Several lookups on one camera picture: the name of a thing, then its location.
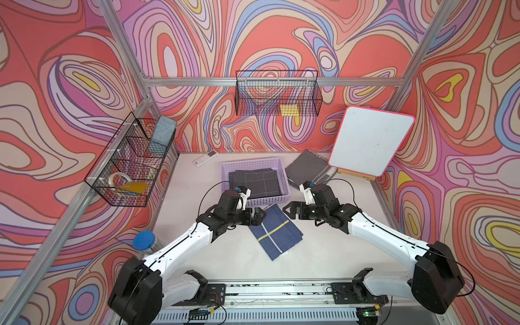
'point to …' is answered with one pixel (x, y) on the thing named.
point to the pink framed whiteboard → (368, 140)
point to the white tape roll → (110, 181)
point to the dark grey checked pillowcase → (262, 182)
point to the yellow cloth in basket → (138, 187)
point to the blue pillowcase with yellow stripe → (276, 234)
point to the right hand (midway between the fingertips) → (293, 214)
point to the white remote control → (205, 157)
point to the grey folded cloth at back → (309, 167)
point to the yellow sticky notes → (290, 110)
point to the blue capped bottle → (146, 242)
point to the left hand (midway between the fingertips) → (259, 214)
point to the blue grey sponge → (163, 135)
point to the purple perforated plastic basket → (274, 163)
